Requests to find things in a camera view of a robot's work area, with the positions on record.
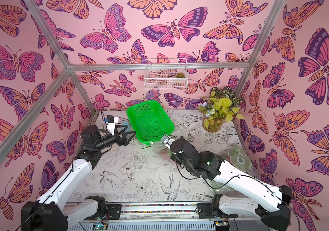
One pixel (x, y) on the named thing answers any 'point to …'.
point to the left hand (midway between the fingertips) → (132, 129)
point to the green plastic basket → (150, 120)
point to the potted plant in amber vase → (221, 106)
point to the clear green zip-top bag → (158, 147)
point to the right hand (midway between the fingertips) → (177, 142)
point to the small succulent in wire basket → (180, 75)
